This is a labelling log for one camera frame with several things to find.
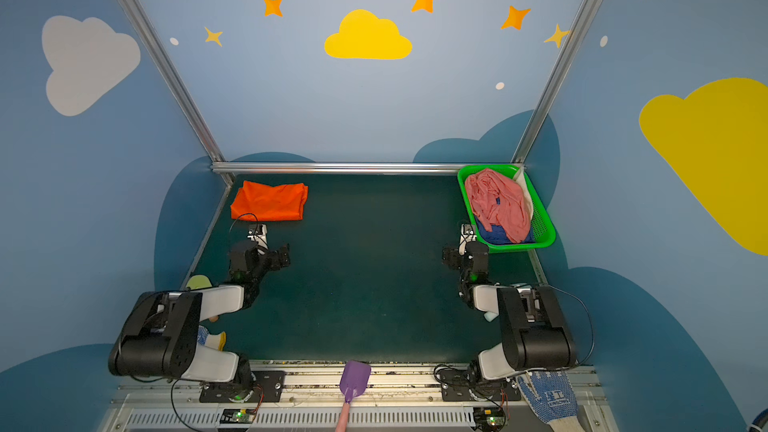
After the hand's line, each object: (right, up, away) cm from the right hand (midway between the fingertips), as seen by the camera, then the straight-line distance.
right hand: (467, 240), depth 94 cm
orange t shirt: (-73, +13, +17) cm, 76 cm away
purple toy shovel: (-34, -34, -19) cm, 52 cm away
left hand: (-61, -1, -1) cm, 61 cm away
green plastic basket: (+27, +2, +3) cm, 27 cm away
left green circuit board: (-62, -40, -24) cm, 77 cm away
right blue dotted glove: (+15, -36, -21) cm, 45 cm away
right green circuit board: (-1, -41, -23) cm, 47 cm away
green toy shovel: (-87, -13, 0) cm, 88 cm away
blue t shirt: (+12, +1, +5) cm, 13 cm away
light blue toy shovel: (+4, -21, -10) cm, 23 cm away
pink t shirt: (+14, +13, +10) cm, 22 cm away
